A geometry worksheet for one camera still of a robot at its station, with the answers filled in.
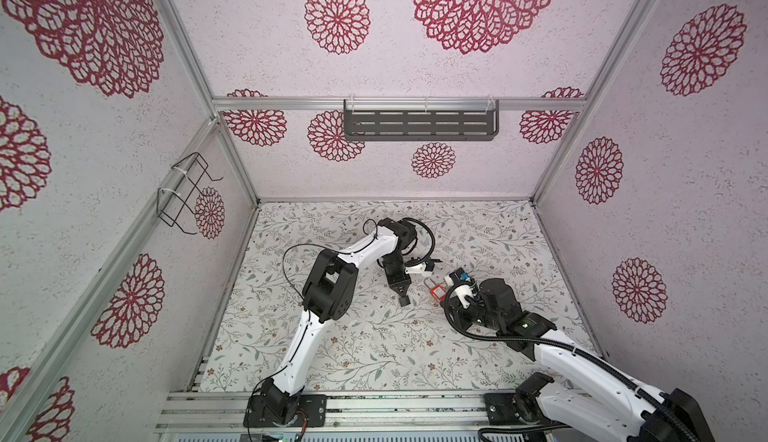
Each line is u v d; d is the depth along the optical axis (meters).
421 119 0.94
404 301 0.92
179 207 0.75
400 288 0.92
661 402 0.42
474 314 0.70
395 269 0.84
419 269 0.87
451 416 0.73
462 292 0.72
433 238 0.85
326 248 0.61
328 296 0.59
